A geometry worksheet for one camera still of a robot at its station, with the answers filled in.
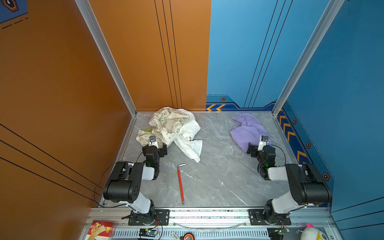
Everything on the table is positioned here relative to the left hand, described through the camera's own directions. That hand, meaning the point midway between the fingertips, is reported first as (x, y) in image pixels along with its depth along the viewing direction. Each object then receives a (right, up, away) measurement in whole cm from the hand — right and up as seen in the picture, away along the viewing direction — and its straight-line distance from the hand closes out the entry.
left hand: (155, 142), depth 94 cm
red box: (-14, -36, -26) cm, 46 cm away
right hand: (+64, -1, 0) cm, 64 cm away
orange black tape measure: (+22, -39, -27) cm, 53 cm away
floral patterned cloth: (+2, +12, +10) cm, 16 cm away
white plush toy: (+76, -36, -29) cm, 89 cm away
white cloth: (+17, +1, +5) cm, 18 cm away
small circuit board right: (+67, -39, -24) cm, 81 cm away
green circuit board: (+3, -40, -23) cm, 47 cm away
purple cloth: (+62, +8, +9) cm, 63 cm away
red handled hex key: (+16, -14, -3) cm, 21 cm away
